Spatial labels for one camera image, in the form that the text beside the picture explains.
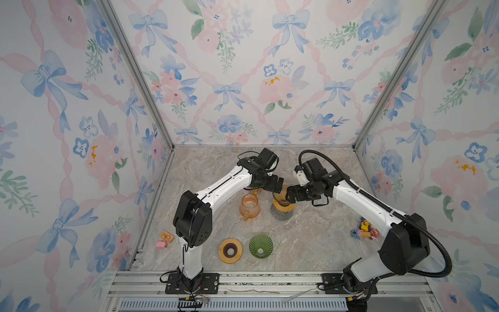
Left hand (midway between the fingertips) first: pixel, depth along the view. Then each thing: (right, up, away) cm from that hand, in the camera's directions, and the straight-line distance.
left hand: (274, 184), depth 85 cm
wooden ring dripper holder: (+4, -9, -1) cm, 10 cm away
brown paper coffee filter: (+3, -6, -1) cm, 6 cm away
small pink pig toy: (-48, -25, -4) cm, 54 cm away
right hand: (+9, -4, 0) cm, 10 cm away
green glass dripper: (-6, -26, -3) cm, 27 cm away
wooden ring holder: (-19, -30, -7) cm, 36 cm away
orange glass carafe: (-11, -12, +10) cm, 19 cm away
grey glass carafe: (+3, -14, +2) cm, 15 cm away
